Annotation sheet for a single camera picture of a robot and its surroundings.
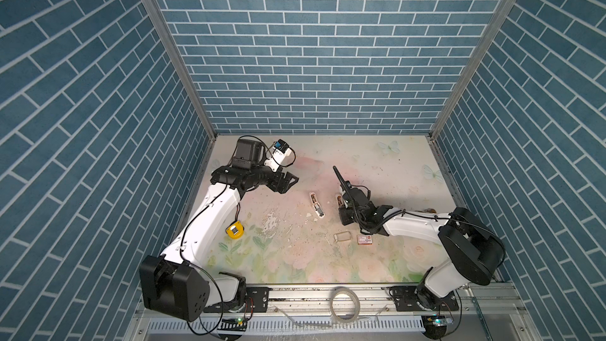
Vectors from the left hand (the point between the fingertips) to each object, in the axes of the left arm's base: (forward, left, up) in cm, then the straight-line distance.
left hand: (289, 173), depth 78 cm
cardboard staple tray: (-13, -20, -23) cm, 33 cm away
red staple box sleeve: (-15, -27, -22) cm, 38 cm away
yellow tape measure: (-11, +21, -21) cm, 32 cm away
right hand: (-2, -19, -19) cm, 27 cm away
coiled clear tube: (-35, -21, -19) cm, 45 cm away
